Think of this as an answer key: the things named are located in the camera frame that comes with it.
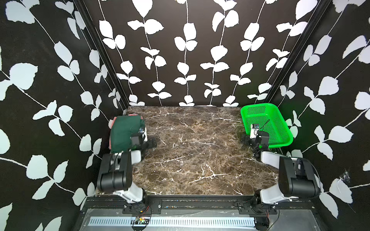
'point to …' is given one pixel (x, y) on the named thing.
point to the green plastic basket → (270, 120)
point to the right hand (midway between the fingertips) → (247, 131)
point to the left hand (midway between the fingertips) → (149, 136)
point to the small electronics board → (141, 220)
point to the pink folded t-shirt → (113, 120)
